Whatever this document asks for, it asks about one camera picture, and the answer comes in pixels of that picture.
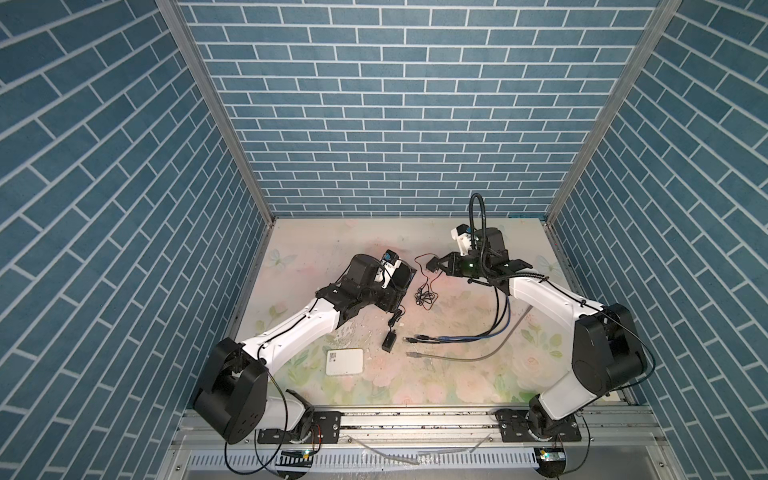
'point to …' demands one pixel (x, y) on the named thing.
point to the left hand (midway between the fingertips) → (397, 288)
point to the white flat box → (344, 361)
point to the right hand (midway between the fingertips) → (435, 259)
